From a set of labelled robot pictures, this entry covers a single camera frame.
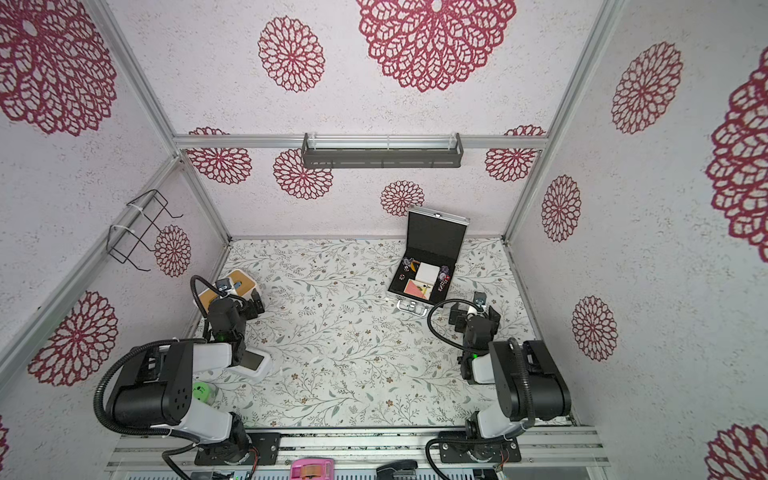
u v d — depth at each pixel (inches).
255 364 32.9
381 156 35.0
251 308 32.8
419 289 40.6
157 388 18.1
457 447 28.5
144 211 30.9
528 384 16.8
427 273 41.9
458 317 33.1
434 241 41.6
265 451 28.8
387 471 27.2
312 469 26.7
